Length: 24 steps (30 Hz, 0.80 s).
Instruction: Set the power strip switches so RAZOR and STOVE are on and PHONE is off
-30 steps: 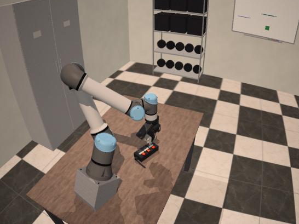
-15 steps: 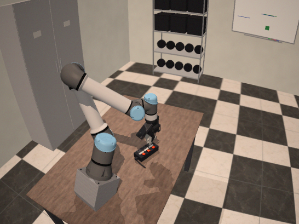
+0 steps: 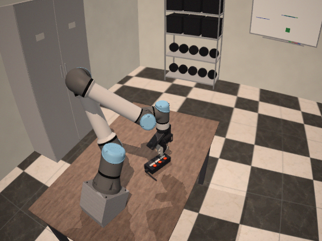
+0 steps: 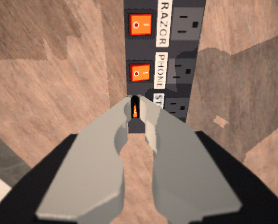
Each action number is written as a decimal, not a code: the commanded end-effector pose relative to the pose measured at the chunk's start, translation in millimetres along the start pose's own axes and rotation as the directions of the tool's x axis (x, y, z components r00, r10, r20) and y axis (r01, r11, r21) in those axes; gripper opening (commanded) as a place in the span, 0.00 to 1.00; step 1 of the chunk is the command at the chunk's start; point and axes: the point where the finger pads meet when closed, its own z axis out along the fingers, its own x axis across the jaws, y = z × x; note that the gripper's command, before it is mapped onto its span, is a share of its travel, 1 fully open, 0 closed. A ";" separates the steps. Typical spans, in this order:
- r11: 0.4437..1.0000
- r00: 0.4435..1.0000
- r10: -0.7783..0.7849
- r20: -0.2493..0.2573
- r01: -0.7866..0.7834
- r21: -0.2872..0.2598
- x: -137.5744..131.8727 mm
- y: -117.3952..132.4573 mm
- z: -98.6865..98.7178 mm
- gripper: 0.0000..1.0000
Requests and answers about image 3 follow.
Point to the black power strip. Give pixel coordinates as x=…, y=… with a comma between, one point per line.
x=156, y=163

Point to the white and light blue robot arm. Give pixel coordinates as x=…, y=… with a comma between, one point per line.
x=79, y=81

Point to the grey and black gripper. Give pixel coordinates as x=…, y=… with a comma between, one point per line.
x=161, y=147

